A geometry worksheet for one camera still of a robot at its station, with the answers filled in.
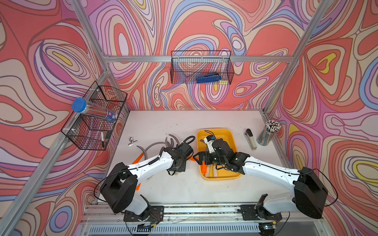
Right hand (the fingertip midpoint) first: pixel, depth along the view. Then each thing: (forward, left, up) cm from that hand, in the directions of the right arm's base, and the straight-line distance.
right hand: (200, 160), depth 80 cm
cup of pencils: (+16, -43, -2) cm, 46 cm away
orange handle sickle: (-1, -3, -8) cm, 8 cm away
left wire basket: (+12, +50, +23) cm, 57 cm away
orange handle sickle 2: (-1, +4, +4) cm, 6 cm away
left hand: (-1, +11, -7) cm, 13 cm away
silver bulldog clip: (+22, +47, -9) cm, 52 cm away
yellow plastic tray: (+21, -20, -6) cm, 30 cm away
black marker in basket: (+6, +49, +15) cm, 52 cm away
